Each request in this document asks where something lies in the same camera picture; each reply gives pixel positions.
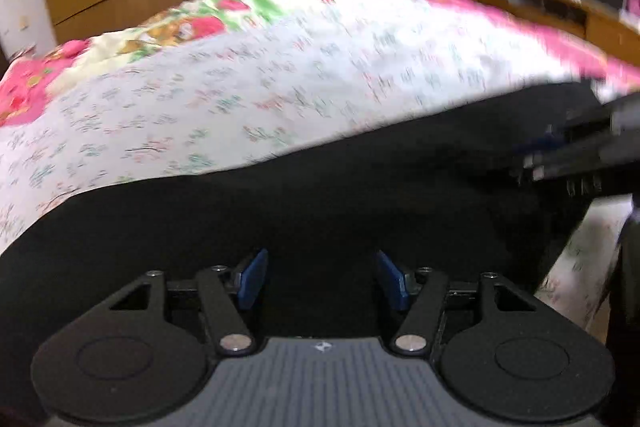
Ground black pants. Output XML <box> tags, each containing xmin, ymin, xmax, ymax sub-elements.
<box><xmin>0</xmin><ymin>79</ymin><xmax>640</xmax><ymax>418</ymax></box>

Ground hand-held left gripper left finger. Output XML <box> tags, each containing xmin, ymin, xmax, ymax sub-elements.
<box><xmin>107</xmin><ymin>248</ymin><xmax>271</xmax><ymax>358</ymax></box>

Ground pink cartoon quilt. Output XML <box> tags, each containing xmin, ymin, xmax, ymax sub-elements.
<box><xmin>0</xmin><ymin>0</ymin><xmax>640</xmax><ymax>128</ymax></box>

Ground white floral bed sheet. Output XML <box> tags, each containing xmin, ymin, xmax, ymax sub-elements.
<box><xmin>0</xmin><ymin>0</ymin><xmax>633</xmax><ymax>338</ymax></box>

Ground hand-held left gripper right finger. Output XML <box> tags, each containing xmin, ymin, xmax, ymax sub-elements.
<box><xmin>375</xmin><ymin>249</ymin><xmax>538</xmax><ymax>355</ymax></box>

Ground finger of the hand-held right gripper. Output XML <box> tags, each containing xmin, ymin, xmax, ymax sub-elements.
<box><xmin>515</xmin><ymin>152</ymin><xmax>621</xmax><ymax>184</ymax></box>
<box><xmin>511</xmin><ymin>107</ymin><xmax>616</xmax><ymax>158</ymax></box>

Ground wooden tv stand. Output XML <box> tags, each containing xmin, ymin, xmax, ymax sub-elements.
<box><xmin>435</xmin><ymin>0</ymin><xmax>640</xmax><ymax>68</ymax></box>

